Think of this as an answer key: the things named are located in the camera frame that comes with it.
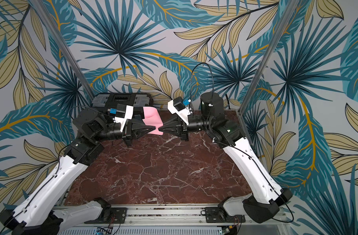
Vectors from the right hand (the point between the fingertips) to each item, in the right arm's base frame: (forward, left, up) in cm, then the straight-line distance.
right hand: (160, 127), depth 52 cm
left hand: (-1, +2, 0) cm, 3 cm away
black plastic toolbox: (+46, +41, -27) cm, 67 cm away
